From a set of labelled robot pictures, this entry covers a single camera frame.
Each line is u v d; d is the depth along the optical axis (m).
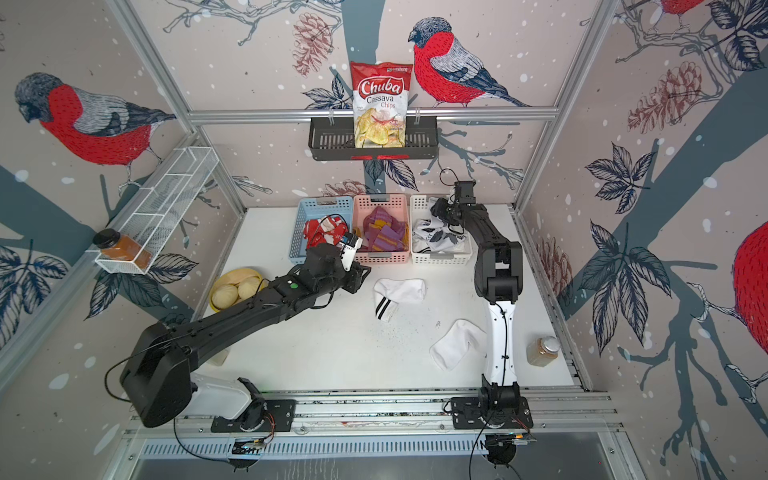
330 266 0.63
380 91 0.85
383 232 1.07
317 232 1.10
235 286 0.93
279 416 0.73
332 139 0.95
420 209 1.18
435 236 1.06
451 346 0.85
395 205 1.18
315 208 1.16
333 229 1.10
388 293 0.95
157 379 0.41
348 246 0.71
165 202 0.81
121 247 0.61
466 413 0.73
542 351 0.76
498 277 0.63
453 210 0.94
